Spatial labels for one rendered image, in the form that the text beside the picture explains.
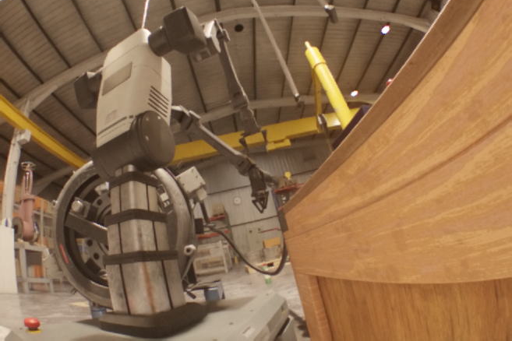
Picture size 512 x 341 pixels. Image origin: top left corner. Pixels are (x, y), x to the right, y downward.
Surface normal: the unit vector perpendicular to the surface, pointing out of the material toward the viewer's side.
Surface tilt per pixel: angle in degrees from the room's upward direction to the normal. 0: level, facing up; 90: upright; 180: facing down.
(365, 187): 90
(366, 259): 90
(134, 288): 90
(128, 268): 90
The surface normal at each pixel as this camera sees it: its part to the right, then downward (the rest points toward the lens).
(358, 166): -0.97, 0.17
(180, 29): -0.15, 0.15
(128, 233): -0.31, -0.33
